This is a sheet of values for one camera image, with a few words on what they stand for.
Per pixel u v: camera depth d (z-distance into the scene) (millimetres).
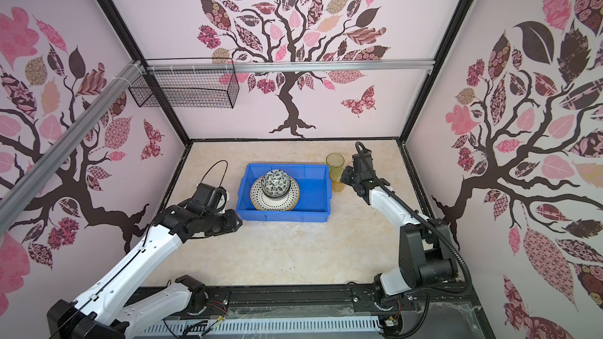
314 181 1045
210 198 598
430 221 450
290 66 929
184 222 506
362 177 682
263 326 697
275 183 934
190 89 1217
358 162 711
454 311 726
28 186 520
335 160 1006
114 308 406
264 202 923
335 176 1012
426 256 434
